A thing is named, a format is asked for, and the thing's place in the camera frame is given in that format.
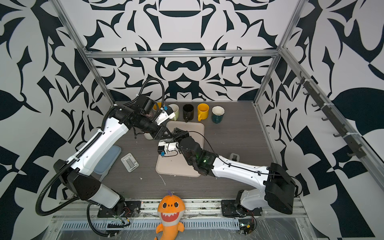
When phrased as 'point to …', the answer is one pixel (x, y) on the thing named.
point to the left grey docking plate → (129, 162)
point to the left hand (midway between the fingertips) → (171, 133)
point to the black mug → (188, 111)
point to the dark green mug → (217, 113)
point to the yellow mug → (203, 109)
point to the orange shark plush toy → (171, 208)
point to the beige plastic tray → (179, 164)
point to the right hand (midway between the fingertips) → (178, 124)
